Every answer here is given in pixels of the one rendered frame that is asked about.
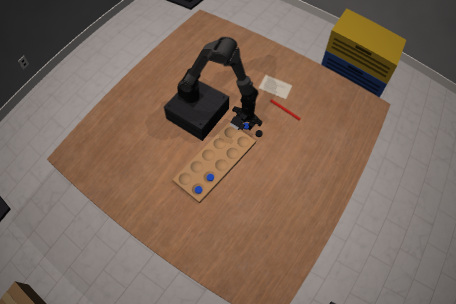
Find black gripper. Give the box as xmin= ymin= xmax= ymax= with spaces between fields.
xmin=232 ymin=106 xmax=263 ymax=130

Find tan tray with round pockets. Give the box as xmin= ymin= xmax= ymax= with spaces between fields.
xmin=172 ymin=122 xmax=256 ymax=203

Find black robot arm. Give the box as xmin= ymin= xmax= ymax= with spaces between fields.
xmin=177 ymin=37 xmax=258 ymax=130

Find cream sheet of paper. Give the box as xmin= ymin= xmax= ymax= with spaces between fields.
xmin=259 ymin=75 xmax=292 ymax=99

